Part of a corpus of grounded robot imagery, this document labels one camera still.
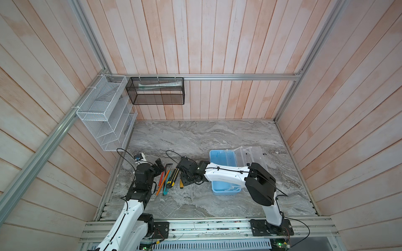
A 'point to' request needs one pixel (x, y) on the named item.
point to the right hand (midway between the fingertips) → (184, 179)
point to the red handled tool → (160, 179)
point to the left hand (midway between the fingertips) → (154, 164)
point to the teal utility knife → (166, 189)
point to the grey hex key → (167, 164)
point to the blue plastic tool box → (239, 157)
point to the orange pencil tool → (163, 183)
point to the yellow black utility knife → (171, 182)
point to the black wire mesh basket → (156, 90)
